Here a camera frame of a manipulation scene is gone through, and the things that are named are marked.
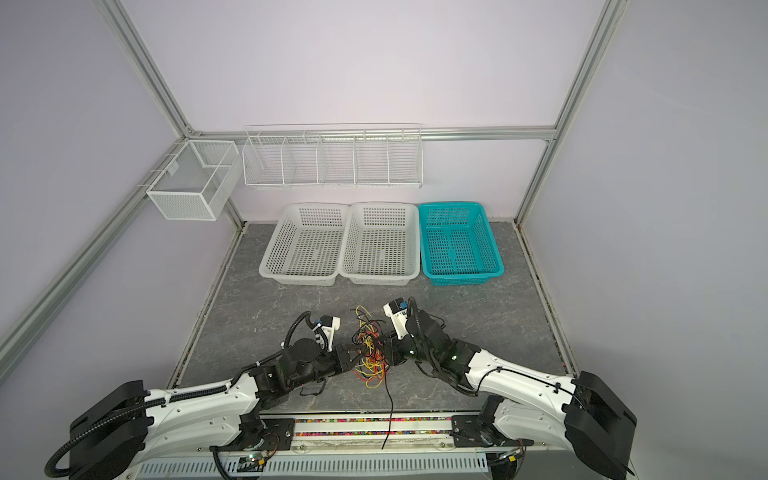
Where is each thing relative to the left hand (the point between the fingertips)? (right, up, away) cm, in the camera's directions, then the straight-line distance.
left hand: (368, 355), depth 76 cm
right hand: (+2, +3, 0) cm, 4 cm away
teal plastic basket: (+31, +28, +36) cm, 55 cm away
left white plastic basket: (-27, +28, +36) cm, 53 cm away
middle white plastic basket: (+2, +29, +36) cm, 46 cm away
